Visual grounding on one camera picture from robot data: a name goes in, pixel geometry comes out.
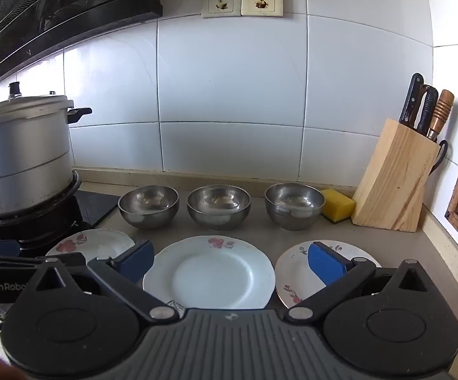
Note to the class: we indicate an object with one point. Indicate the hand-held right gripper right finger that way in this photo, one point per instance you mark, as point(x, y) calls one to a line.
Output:
point(325, 263)

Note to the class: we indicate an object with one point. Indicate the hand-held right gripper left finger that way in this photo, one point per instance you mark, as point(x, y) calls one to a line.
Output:
point(136, 262)

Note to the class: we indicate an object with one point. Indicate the white floral plate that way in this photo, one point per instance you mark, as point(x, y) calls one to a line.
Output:
point(94, 245)
point(294, 269)
point(211, 277)

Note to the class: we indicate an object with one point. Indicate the stainless steel bowl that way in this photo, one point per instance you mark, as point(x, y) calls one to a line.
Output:
point(219, 209)
point(294, 209)
point(149, 209)

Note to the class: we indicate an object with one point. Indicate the yellow sponge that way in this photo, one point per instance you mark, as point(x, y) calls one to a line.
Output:
point(337, 206)

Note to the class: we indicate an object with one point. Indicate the black gas stove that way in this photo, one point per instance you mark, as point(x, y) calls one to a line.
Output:
point(92, 206)

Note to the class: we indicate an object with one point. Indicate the grey countertop mat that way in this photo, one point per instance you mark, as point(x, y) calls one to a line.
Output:
point(260, 231)

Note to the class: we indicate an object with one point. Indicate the aluminium pressure cooker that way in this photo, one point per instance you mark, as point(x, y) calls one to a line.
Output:
point(19, 158)

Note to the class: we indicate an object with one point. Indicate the wooden knife block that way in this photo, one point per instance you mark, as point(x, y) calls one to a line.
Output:
point(395, 178)

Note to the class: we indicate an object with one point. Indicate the black range hood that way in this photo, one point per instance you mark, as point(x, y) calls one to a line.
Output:
point(74, 8)

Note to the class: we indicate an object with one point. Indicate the white wall socket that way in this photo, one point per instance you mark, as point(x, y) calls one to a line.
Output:
point(221, 2)

